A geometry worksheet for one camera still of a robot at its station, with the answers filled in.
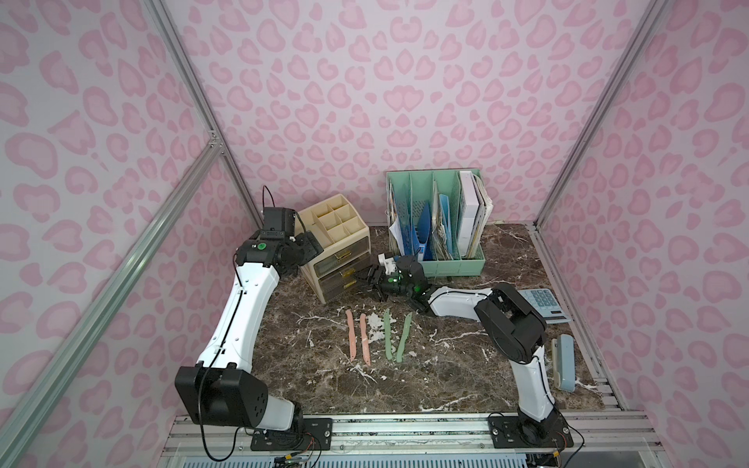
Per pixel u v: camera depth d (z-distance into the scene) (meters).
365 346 0.88
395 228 0.87
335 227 0.85
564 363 0.80
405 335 0.90
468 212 0.93
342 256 0.84
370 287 0.82
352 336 0.90
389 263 0.86
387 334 0.90
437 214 0.93
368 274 0.82
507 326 0.53
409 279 0.74
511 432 0.72
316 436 0.72
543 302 0.95
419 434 0.75
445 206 0.92
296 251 0.65
